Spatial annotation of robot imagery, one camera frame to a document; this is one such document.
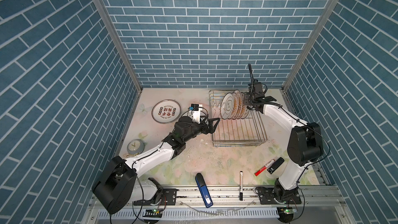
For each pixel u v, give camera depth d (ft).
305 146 1.58
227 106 3.31
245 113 3.00
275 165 2.66
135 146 2.83
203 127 2.27
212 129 2.27
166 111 3.44
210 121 2.24
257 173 2.64
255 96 2.38
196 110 2.30
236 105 3.14
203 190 2.38
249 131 3.15
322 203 2.40
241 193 2.45
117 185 1.34
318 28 2.87
